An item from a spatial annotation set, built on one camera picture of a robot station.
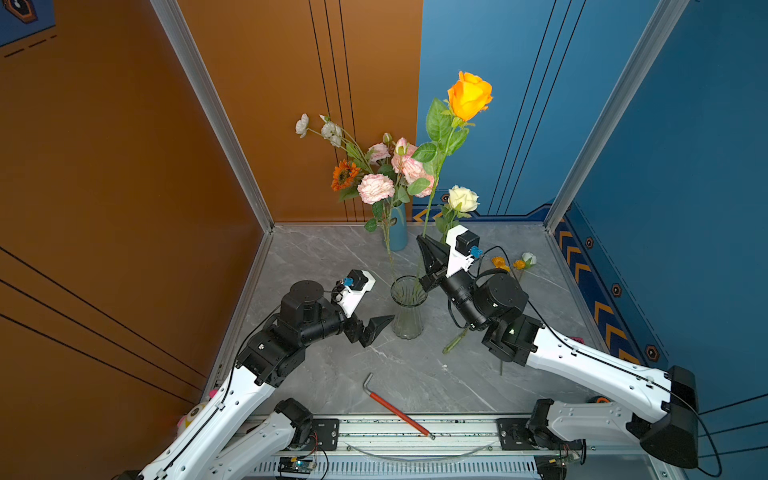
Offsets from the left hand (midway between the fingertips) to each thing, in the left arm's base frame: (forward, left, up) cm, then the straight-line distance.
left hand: (379, 299), depth 66 cm
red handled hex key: (-16, -4, -29) cm, 33 cm away
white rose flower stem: (+32, -51, -25) cm, 65 cm away
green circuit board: (-28, +20, -30) cm, 46 cm away
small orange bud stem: (+31, -40, -26) cm, 57 cm away
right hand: (+6, -8, +14) cm, 17 cm away
